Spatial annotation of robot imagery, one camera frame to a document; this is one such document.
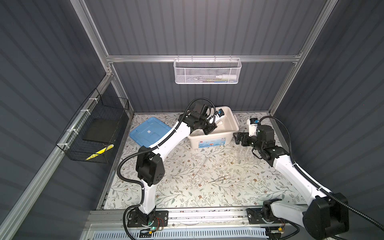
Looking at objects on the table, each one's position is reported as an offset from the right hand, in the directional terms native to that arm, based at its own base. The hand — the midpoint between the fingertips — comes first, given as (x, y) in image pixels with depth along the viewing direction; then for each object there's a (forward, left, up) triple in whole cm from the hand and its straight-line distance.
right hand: (243, 134), depth 82 cm
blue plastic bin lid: (+16, +61, -18) cm, 66 cm away
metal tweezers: (-18, +11, -20) cm, 29 cm away
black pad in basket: (-4, +73, +11) cm, 74 cm away
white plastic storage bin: (+18, +4, -19) cm, 26 cm away
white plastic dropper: (+5, +13, +4) cm, 14 cm away
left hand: (+6, +16, +3) cm, 17 cm away
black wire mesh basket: (+10, +79, +13) cm, 81 cm away
